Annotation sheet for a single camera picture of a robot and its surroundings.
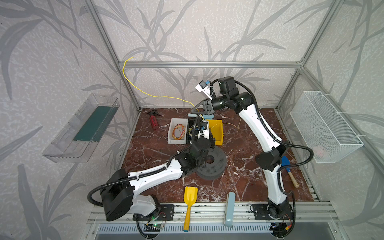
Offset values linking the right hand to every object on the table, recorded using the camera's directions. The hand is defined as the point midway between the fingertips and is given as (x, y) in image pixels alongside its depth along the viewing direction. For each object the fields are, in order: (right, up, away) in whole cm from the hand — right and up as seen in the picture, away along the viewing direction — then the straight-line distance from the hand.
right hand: (193, 107), depth 68 cm
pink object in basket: (+62, -21, +6) cm, 66 cm away
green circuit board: (-20, -58, +4) cm, 62 cm away
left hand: (+9, -8, +7) cm, 14 cm away
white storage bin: (-16, -7, +38) cm, 42 cm away
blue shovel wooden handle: (+36, -22, -11) cm, 44 cm away
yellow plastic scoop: (-2, -48, +11) cm, 49 cm away
